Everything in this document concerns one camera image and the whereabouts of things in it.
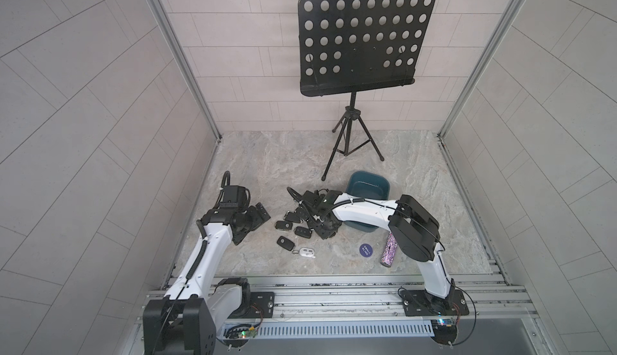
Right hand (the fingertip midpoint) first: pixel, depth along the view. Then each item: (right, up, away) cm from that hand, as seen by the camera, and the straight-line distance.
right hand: (325, 231), depth 89 cm
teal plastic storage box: (+18, +16, +9) cm, 26 cm away
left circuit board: (-24, -22, -24) cm, 40 cm away
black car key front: (-14, -2, -6) cm, 16 cm away
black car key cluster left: (-11, +6, 0) cm, 13 cm away
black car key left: (-15, +3, -3) cm, 16 cm away
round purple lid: (+14, -4, -7) cm, 16 cm away
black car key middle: (-8, +1, -4) cm, 9 cm away
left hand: (-22, +7, -6) cm, 24 cm away
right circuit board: (+34, -22, -20) cm, 46 cm away
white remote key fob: (-6, -4, -8) cm, 11 cm away
